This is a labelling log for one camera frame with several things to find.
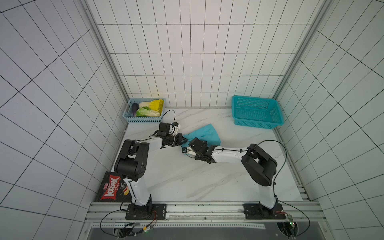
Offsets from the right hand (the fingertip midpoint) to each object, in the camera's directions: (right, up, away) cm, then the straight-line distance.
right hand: (195, 146), depth 95 cm
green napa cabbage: (-37, +23, +12) cm, 45 cm away
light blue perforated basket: (-32, +30, +16) cm, 46 cm away
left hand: (-6, +3, -1) cm, 7 cm away
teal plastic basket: (+50, +23, +23) cm, 60 cm away
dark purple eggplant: (-48, +27, +21) cm, 59 cm away
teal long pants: (+8, +8, +2) cm, 12 cm away
